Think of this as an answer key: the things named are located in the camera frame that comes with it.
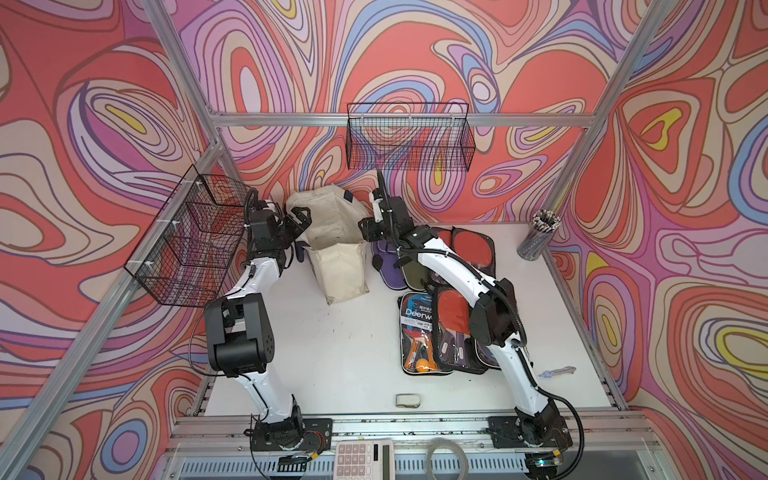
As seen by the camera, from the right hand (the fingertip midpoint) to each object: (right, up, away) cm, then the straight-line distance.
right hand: (367, 229), depth 92 cm
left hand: (-19, +4, -1) cm, 19 cm away
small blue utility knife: (+54, -41, -9) cm, 68 cm away
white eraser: (+12, -46, -15) cm, 50 cm away
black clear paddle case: (+26, -34, -6) cm, 43 cm away
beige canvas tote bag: (-8, -4, -9) cm, 13 cm away
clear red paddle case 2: (+40, -6, +21) cm, 46 cm away
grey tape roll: (+20, -53, -21) cm, 60 cm away
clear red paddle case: (+29, -1, +21) cm, 36 cm away
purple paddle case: (+5, -9, +15) cm, 18 cm away
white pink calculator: (+1, -56, -23) cm, 61 cm away
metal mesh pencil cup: (+58, +3, +5) cm, 58 cm away
